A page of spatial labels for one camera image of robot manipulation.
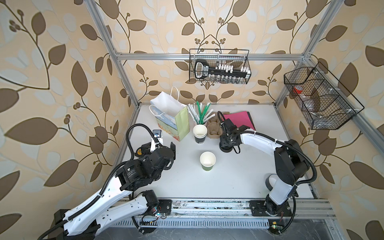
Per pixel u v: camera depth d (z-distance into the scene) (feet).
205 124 3.17
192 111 3.07
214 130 3.33
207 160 2.84
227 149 3.04
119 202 1.93
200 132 3.13
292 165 1.56
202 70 2.77
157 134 1.83
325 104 2.40
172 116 2.65
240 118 3.43
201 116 3.16
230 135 2.22
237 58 2.99
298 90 2.91
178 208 2.48
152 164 1.53
